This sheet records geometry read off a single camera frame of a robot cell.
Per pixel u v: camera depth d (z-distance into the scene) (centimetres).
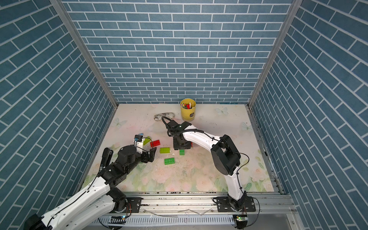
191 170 87
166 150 94
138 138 68
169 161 88
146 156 71
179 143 76
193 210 73
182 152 91
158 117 108
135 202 75
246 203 69
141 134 102
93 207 56
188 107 104
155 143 96
